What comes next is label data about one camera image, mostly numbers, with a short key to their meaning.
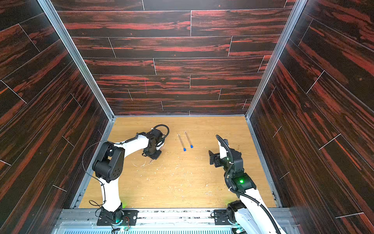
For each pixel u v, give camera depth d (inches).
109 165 20.6
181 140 41.3
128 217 28.9
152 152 33.1
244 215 23.4
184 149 39.7
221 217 28.9
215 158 26.7
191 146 40.0
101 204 24.4
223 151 25.8
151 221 29.0
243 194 19.8
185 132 42.7
